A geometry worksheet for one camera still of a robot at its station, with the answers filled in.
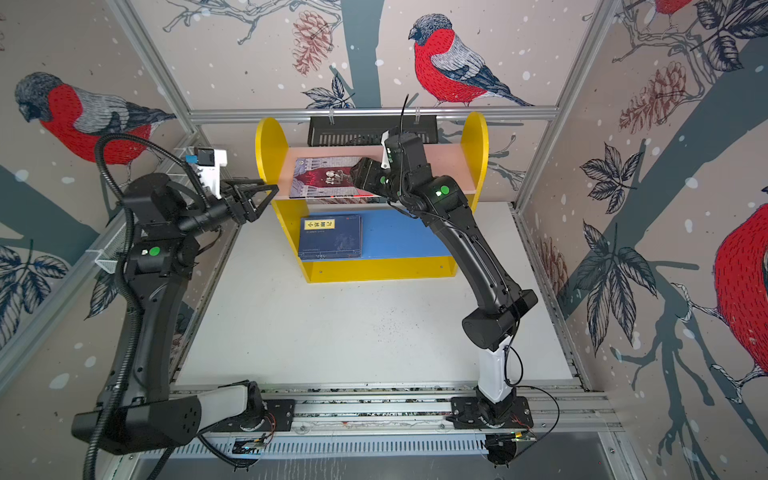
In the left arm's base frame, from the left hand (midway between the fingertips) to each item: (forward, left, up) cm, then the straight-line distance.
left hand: (264, 185), depth 60 cm
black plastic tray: (+40, -8, -12) cm, 43 cm away
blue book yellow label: (+10, -8, -29) cm, 31 cm away
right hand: (+8, -17, -4) cm, 19 cm away
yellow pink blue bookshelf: (+7, -28, -29) cm, 41 cm away
